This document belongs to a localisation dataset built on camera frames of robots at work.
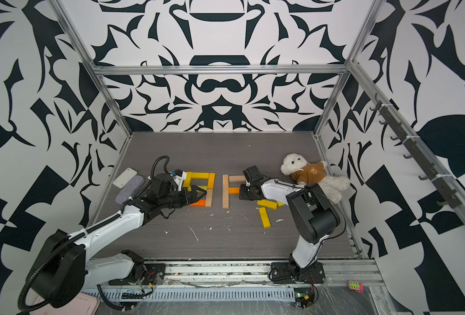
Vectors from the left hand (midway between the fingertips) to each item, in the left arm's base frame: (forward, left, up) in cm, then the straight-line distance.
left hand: (199, 191), depth 83 cm
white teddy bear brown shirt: (+14, -46, -4) cm, 48 cm away
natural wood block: (+2, -3, -11) cm, 12 cm away
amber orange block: (+12, -4, -11) cm, 16 cm away
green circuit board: (-37, -38, -13) cm, 54 cm away
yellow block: (+16, +2, -11) cm, 19 cm away
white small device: (+15, +39, -10) cm, 43 cm away
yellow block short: (-2, -30, -11) cm, 32 cm away
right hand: (+6, -19, -11) cm, 23 cm away
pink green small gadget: (-35, -56, -9) cm, 66 cm away
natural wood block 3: (-1, -11, -11) cm, 15 cm away
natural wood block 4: (+12, -17, -10) cm, 23 cm away
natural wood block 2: (+8, -11, -10) cm, 17 cm away
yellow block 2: (-2, -36, -11) cm, 37 cm away
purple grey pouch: (+7, +34, -9) cm, 35 cm away
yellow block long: (-8, -28, -10) cm, 31 cm away
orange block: (+6, -15, -12) cm, 20 cm away
